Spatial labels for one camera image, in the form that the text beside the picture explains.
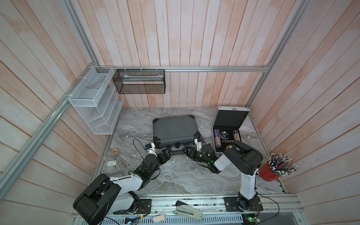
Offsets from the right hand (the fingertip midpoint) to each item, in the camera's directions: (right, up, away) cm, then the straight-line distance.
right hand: (183, 151), depth 92 cm
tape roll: (-47, -1, +4) cm, 48 cm away
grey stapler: (0, -26, -20) cm, 33 cm away
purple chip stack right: (+38, +10, +6) cm, 40 cm away
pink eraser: (-13, -28, -23) cm, 39 cm away
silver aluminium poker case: (+32, +22, +3) cm, 39 cm away
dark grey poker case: (-5, +13, +2) cm, 15 cm away
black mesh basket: (-32, +51, +13) cm, 62 cm away
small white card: (-46, -7, -4) cm, 47 cm away
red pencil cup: (+52, -4, -17) cm, 55 cm away
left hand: (-10, 0, -5) cm, 11 cm away
